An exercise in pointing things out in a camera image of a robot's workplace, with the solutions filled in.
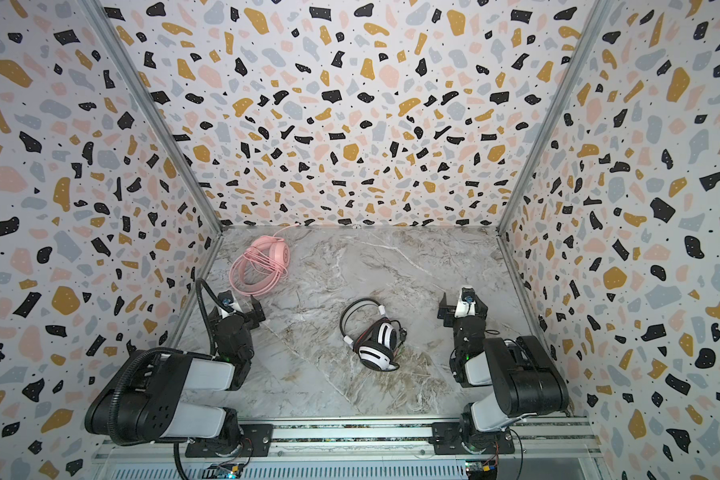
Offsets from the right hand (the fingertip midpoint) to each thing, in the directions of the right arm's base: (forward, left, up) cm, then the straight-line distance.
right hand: (459, 289), depth 89 cm
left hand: (-4, +66, +1) cm, 66 cm away
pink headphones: (+14, +65, -8) cm, 67 cm away
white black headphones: (-16, +24, -3) cm, 30 cm away
